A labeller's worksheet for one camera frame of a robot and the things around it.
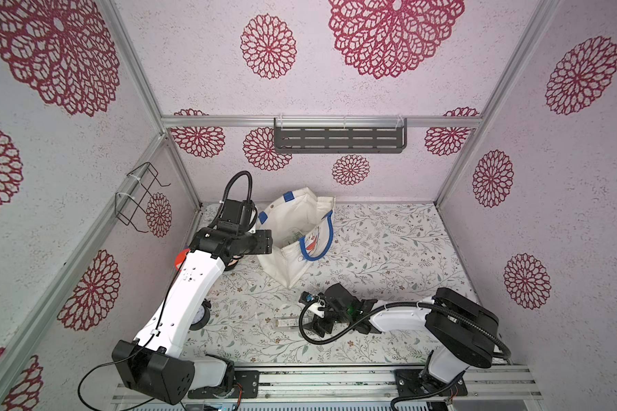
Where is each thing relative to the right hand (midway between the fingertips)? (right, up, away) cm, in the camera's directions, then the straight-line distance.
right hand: (305, 311), depth 85 cm
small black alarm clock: (-34, -1, -2) cm, 34 cm away
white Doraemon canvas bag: (-2, +26, +18) cm, 32 cm away
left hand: (-14, +23, -8) cm, 28 cm away
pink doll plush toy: (-27, +15, +10) cm, 32 cm away
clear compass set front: (-5, -3, -2) cm, 6 cm away
